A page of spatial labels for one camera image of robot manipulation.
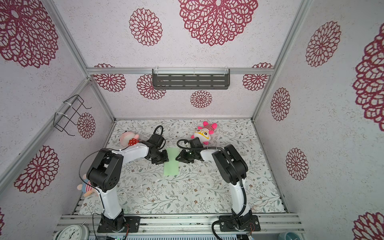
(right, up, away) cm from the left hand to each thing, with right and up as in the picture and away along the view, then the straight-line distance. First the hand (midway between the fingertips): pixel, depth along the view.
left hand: (166, 162), depth 96 cm
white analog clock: (-38, -26, -28) cm, 54 cm away
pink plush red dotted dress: (-27, +15, +4) cm, 31 cm away
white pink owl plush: (+25, +19, +6) cm, 32 cm away
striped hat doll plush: (-40, -10, -17) cm, 44 cm away
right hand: (+6, +4, 0) cm, 7 cm away
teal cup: (+61, -28, -28) cm, 73 cm away
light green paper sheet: (+4, -2, -2) cm, 5 cm away
